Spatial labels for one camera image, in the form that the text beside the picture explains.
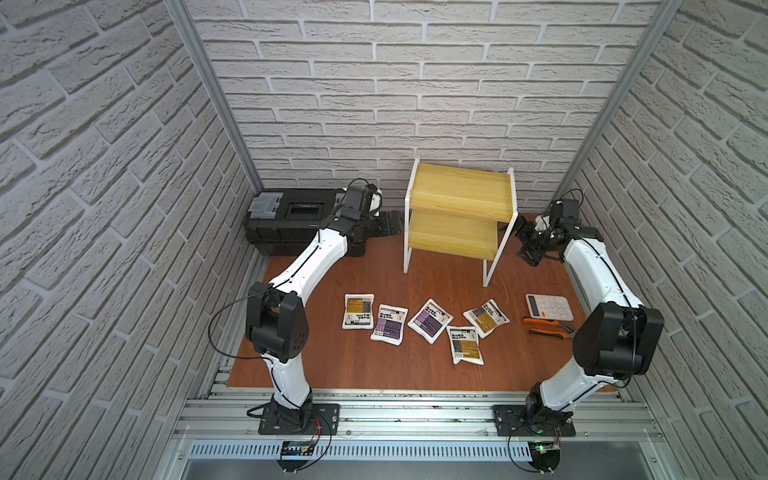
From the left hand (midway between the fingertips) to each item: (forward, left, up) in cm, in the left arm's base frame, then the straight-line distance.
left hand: (397, 218), depth 86 cm
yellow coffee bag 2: (-21, -28, -22) cm, 42 cm away
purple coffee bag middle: (-22, -11, -23) cm, 34 cm away
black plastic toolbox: (+6, +37, -8) cm, 38 cm away
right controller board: (-56, -35, -24) cm, 70 cm away
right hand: (-4, -35, -4) cm, 35 cm away
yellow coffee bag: (-18, +12, -24) cm, 32 cm away
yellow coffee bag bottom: (-29, -20, -22) cm, 42 cm away
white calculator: (-17, -50, -23) cm, 57 cm away
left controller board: (-54, +26, -28) cm, 66 cm away
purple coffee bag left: (-23, +2, -24) cm, 33 cm away
